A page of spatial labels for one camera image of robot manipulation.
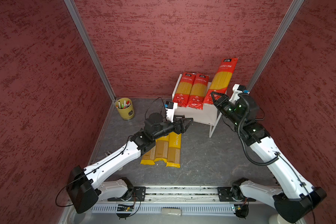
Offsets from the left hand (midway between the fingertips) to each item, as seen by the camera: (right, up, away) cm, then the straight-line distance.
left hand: (188, 121), depth 66 cm
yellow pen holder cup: (-41, +7, +28) cm, 50 cm away
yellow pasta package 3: (-7, -21, +23) cm, 32 cm away
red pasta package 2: (-1, +18, +11) cm, 21 cm away
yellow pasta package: (-23, -25, +19) cm, 38 cm away
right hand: (+10, +12, -1) cm, 16 cm away
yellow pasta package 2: (-15, -20, +23) cm, 34 cm away
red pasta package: (+7, +16, +10) cm, 20 cm away
